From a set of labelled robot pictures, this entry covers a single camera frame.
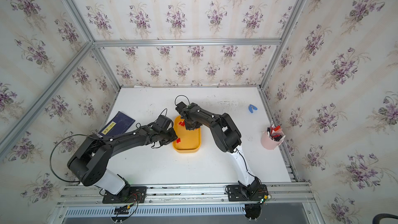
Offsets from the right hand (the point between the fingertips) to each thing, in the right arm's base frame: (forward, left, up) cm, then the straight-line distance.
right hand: (196, 126), depth 98 cm
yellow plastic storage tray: (-10, +3, +2) cm, 11 cm away
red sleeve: (-11, +10, +2) cm, 15 cm away
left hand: (-10, +9, +4) cm, 14 cm away
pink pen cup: (-12, -42, +10) cm, 45 cm away
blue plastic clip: (+16, -38, 0) cm, 42 cm away
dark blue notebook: (+1, +50, +2) cm, 50 cm away
